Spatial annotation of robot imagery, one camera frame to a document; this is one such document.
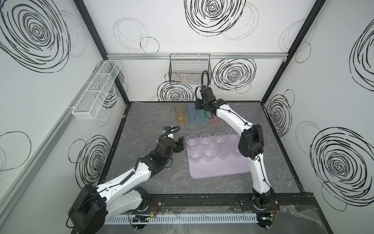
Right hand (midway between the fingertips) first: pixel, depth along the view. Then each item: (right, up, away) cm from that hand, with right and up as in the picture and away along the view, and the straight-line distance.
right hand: (197, 101), depth 96 cm
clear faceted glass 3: (+14, -24, -5) cm, 28 cm away
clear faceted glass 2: (+6, -25, -1) cm, 26 cm away
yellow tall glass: (-11, -6, +1) cm, 13 cm away
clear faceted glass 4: (-1, -33, -8) cm, 34 cm away
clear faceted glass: (-3, -27, -2) cm, 27 cm away
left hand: (-11, -21, -15) cm, 28 cm away
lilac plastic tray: (+14, -41, -10) cm, 44 cm away
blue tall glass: (-3, -8, +6) cm, 10 cm away
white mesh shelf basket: (-56, -6, -25) cm, 62 cm away
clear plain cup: (+7, -34, -6) cm, 35 cm away
